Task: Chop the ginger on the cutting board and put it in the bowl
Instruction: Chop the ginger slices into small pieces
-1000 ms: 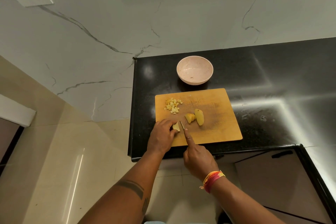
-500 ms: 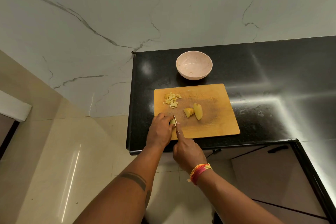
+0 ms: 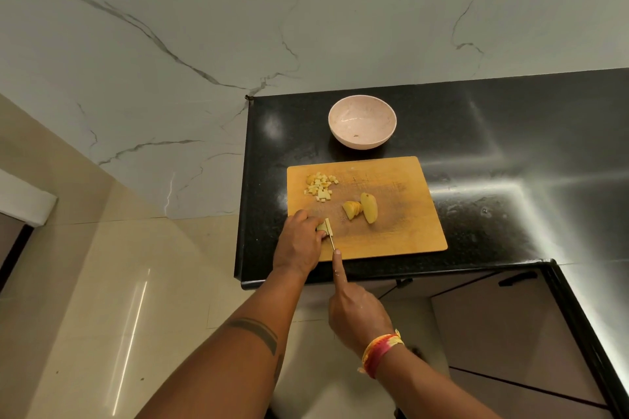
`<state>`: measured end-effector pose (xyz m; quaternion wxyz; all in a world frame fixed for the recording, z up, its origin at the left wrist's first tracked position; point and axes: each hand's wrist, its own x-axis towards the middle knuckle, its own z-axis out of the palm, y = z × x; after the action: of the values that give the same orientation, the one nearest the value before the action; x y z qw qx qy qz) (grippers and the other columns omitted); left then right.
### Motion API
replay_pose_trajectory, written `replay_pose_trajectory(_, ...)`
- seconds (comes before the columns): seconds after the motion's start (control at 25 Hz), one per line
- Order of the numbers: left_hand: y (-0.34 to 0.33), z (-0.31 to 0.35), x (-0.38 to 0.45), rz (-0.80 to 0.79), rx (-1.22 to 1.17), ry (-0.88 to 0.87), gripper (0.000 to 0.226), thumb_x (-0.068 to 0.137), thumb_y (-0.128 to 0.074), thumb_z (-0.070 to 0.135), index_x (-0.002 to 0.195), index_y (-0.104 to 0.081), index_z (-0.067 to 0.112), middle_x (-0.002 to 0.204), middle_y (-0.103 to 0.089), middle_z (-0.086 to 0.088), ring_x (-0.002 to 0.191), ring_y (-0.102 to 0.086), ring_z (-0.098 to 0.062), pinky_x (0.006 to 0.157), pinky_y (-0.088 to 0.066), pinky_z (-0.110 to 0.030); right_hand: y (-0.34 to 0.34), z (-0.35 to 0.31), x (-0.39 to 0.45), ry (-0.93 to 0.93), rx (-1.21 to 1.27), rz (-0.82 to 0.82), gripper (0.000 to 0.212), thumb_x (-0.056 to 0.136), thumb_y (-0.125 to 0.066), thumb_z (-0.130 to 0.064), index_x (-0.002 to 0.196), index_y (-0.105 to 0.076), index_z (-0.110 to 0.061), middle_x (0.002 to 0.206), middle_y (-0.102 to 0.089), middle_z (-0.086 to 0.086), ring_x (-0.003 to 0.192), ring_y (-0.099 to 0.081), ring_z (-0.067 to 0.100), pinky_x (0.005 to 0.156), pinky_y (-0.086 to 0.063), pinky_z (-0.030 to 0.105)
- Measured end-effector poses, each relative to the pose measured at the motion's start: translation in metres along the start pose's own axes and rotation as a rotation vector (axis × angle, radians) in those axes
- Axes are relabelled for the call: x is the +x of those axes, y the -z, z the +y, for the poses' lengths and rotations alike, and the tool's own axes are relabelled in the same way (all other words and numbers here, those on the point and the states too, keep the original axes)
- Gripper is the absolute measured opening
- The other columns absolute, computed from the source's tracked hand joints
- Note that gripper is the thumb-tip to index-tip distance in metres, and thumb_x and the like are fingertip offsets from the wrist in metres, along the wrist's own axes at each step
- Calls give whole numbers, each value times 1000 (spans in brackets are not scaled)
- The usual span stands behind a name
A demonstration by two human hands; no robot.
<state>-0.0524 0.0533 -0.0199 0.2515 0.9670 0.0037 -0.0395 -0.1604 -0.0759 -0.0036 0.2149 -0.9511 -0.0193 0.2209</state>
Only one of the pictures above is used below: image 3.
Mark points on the person's left hand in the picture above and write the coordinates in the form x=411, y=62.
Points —
x=297, y=249

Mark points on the person's right hand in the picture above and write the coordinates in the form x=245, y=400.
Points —
x=358, y=318

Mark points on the potato slice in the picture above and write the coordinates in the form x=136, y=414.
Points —
x=326, y=225

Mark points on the pile of diced potato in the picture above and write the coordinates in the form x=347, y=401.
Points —
x=321, y=187

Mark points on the yellow potato half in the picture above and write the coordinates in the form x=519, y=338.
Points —
x=369, y=208

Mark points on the pink speckled bowl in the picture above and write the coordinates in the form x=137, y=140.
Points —
x=362, y=119

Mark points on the person's left forearm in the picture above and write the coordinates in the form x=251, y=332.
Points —
x=231, y=374

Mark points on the person's right forearm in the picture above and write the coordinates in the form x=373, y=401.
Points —
x=432, y=389

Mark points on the person's foot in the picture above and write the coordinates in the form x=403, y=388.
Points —
x=399, y=414

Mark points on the wooden cutting board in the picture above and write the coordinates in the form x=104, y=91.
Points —
x=408, y=232

